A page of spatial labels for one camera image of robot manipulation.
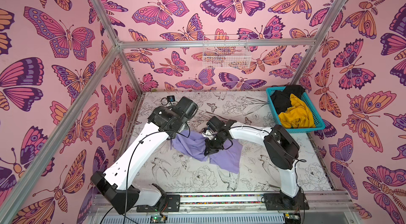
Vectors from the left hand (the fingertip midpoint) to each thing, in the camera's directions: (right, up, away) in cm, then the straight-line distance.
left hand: (178, 122), depth 72 cm
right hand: (+10, -20, +12) cm, 26 cm away
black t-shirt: (+63, +12, +34) cm, 73 cm away
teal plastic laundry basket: (+79, -3, +19) cm, 81 cm away
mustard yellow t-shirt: (+67, +1, +22) cm, 71 cm away
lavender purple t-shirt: (+5, -13, +11) cm, 18 cm away
